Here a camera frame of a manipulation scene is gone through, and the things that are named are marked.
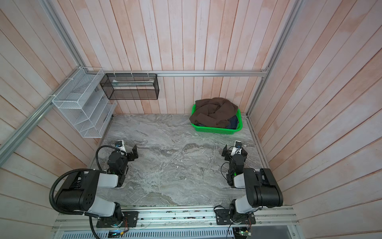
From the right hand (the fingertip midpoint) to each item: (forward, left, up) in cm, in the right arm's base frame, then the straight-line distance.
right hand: (234, 145), depth 91 cm
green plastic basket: (+15, +8, -3) cm, 17 cm away
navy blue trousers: (+22, -4, -4) cm, 23 cm away
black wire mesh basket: (+40, +72, +16) cm, 84 cm away
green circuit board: (-44, +2, -10) cm, 45 cm away
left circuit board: (-46, +63, -8) cm, 79 cm away
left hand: (-3, +66, -1) cm, 66 cm away
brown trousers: (+27, +11, +2) cm, 29 cm away
